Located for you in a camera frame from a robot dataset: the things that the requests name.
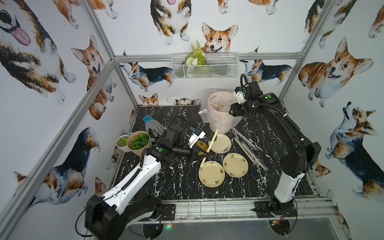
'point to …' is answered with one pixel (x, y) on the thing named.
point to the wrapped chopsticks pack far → (244, 138)
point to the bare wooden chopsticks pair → (205, 156)
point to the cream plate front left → (211, 174)
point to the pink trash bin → (219, 103)
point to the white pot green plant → (120, 142)
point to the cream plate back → (222, 144)
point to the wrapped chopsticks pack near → (251, 154)
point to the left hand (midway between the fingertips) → (209, 153)
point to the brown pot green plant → (138, 141)
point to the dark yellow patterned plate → (203, 145)
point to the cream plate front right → (235, 165)
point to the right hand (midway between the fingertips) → (231, 109)
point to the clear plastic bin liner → (204, 114)
